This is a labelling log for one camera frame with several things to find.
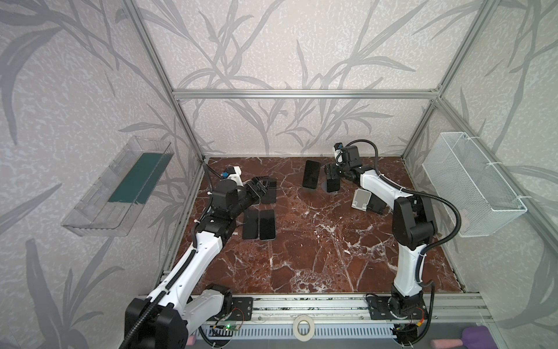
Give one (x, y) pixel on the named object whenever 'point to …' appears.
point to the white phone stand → (360, 199)
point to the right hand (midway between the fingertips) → (333, 160)
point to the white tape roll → (301, 337)
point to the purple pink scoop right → (473, 337)
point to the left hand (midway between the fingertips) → (269, 176)
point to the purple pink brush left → (191, 340)
